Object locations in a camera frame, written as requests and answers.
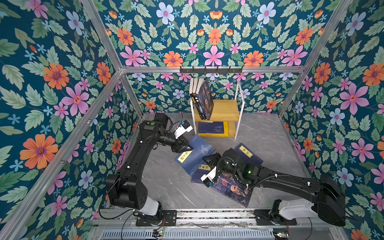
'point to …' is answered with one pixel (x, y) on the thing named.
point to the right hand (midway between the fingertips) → (205, 151)
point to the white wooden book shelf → (224, 119)
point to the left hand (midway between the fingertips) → (191, 142)
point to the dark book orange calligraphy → (205, 99)
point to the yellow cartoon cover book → (225, 134)
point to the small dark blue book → (248, 156)
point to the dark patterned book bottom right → (229, 187)
